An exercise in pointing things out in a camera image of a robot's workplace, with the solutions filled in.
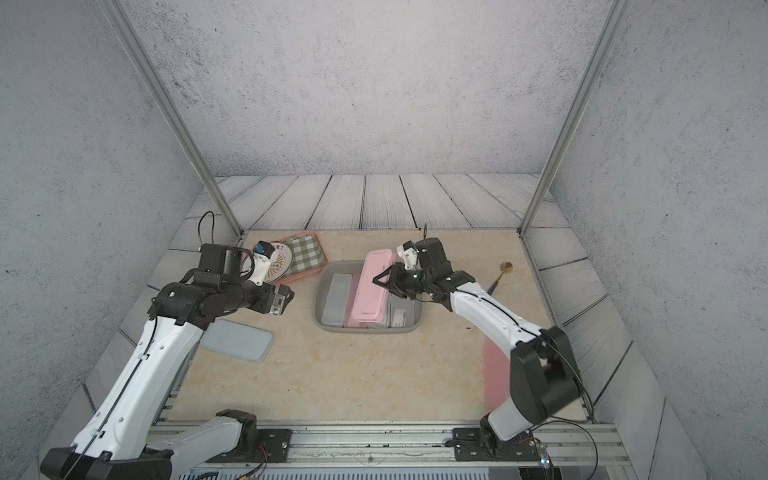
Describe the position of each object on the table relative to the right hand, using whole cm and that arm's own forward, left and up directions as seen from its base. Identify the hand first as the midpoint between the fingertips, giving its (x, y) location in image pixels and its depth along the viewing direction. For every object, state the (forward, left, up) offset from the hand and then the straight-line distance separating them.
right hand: (375, 283), depth 79 cm
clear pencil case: (+2, -6, -18) cm, 19 cm away
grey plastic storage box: (+14, +21, -18) cm, 31 cm away
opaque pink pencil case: (-4, +1, -3) cm, 5 cm away
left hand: (-4, +22, +5) cm, 23 cm away
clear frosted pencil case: (+7, +15, -20) cm, 26 cm away
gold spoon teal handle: (+22, -44, -21) cm, 53 cm away
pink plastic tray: (+17, +33, -20) cm, 42 cm away
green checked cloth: (+28, +29, -20) cm, 45 cm away
